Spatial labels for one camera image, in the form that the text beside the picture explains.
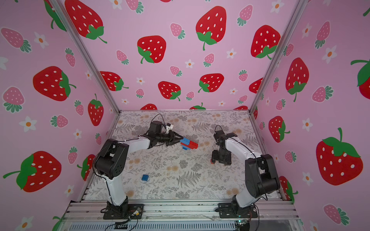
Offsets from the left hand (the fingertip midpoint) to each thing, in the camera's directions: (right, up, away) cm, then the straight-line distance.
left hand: (183, 138), depth 91 cm
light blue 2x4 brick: (+1, -2, +1) cm, 2 cm away
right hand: (+24, -15, -4) cm, 28 cm away
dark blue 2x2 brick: (0, -7, +5) cm, 9 cm away
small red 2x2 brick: (+18, -15, +2) cm, 24 cm away
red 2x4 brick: (+6, -5, +2) cm, 8 cm away
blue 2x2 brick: (-23, -23, -6) cm, 33 cm away
